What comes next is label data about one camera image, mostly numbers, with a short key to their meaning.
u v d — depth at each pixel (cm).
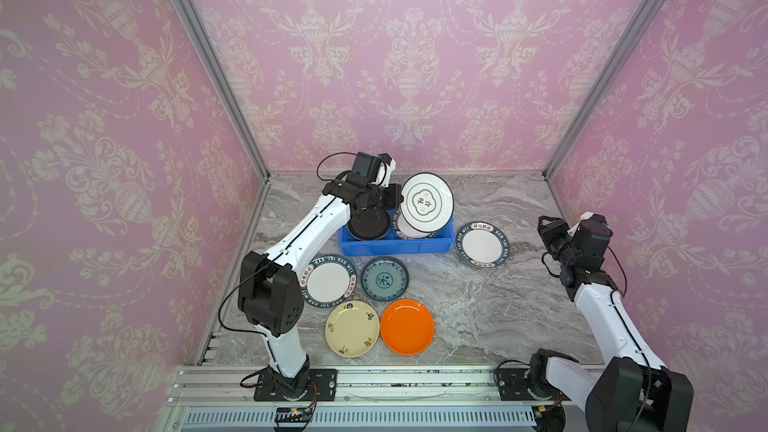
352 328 83
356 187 64
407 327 82
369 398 73
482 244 100
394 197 73
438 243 99
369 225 103
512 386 73
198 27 80
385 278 92
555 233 73
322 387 74
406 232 100
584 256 62
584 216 75
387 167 77
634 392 39
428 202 88
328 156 73
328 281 92
